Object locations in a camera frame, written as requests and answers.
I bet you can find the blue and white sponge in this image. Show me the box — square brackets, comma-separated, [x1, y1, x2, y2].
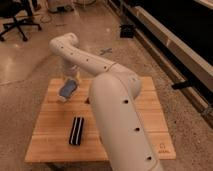
[59, 80, 77, 98]

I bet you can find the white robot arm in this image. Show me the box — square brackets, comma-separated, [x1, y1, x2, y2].
[49, 33, 164, 171]

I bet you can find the white plastic bottle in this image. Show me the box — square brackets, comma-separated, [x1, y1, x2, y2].
[58, 79, 78, 102]

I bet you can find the wooden table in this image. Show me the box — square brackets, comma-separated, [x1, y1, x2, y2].
[25, 77, 176, 163]

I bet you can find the black and white striped block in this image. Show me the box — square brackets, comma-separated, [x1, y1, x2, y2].
[69, 117, 84, 145]

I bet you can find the black box on floor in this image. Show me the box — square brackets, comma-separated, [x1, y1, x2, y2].
[120, 25, 134, 38]

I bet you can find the black office chair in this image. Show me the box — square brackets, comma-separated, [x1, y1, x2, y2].
[0, 0, 42, 41]

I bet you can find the long metal rail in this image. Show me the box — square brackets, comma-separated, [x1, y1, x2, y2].
[105, 0, 213, 127]

